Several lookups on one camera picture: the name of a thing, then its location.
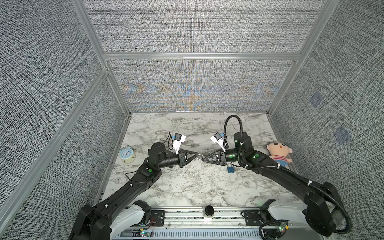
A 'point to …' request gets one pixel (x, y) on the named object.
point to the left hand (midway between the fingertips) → (197, 156)
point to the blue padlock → (230, 169)
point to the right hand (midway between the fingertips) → (204, 159)
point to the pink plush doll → (279, 152)
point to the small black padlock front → (200, 157)
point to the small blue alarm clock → (127, 154)
